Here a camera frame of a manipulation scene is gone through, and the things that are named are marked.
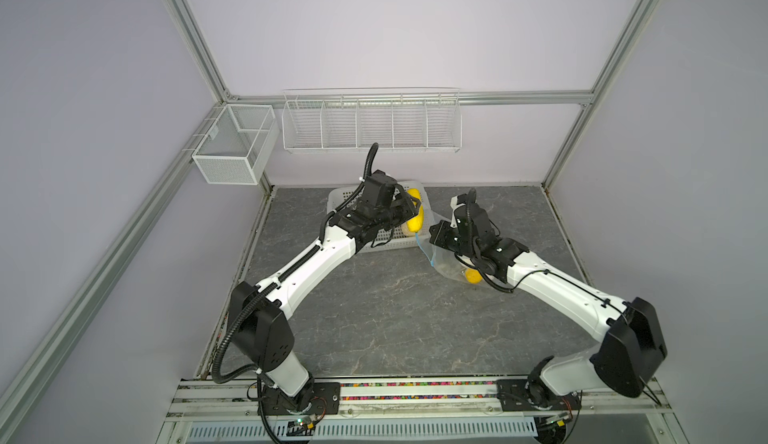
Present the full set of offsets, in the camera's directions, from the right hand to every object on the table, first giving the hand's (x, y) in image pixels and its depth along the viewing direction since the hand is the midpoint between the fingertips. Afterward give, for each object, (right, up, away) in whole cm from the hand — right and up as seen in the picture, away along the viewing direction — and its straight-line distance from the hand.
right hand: (428, 230), depth 81 cm
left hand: (-2, +6, -3) cm, 7 cm away
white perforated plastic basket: (-8, -4, +16) cm, 18 cm away
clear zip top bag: (+3, -7, -5) cm, 9 cm away
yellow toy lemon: (-4, +2, -5) cm, 7 cm away
